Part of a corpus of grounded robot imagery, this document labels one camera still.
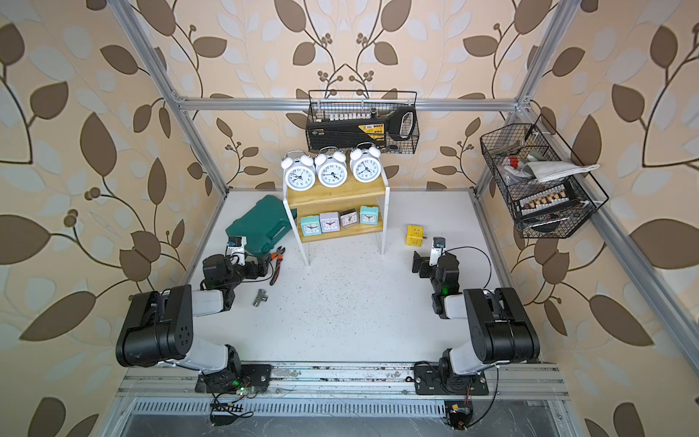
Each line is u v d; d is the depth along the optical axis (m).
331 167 0.72
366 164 0.73
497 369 0.49
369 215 0.87
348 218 0.86
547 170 0.63
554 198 0.66
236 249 0.81
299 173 0.72
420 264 0.83
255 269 0.83
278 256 0.99
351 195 0.75
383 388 0.74
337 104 0.91
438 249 0.80
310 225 0.85
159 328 0.46
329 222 0.85
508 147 0.77
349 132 0.82
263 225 1.04
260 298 0.89
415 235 0.99
